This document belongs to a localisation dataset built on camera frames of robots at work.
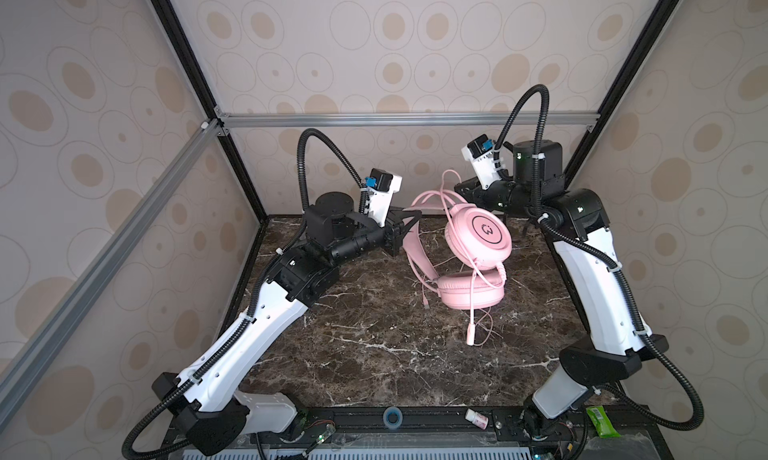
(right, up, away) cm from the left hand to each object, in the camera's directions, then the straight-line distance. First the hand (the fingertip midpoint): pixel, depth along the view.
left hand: (426, 213), depth 55 cm
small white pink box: (+15, -48, +18) cm, 54 cm away
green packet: (+45, -49, +18) cm, 69 cm away
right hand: (+8, +7, +10) cm, 15 cm away
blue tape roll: (-5, -48, +21) cm, 53 cm away
